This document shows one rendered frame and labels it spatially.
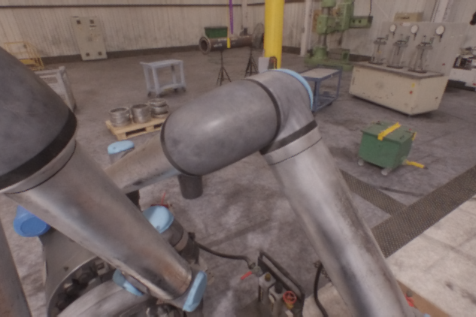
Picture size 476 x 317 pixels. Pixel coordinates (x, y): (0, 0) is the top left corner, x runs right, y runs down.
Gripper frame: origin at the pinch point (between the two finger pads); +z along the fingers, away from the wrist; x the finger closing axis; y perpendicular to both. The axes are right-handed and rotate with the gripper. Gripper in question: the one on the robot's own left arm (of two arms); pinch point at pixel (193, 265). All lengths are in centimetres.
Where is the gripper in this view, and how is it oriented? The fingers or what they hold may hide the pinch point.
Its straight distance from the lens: 105.3
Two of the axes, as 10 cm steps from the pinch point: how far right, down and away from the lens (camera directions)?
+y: 0.7, -7.9, 6.0
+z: 1.8, 6.0, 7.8
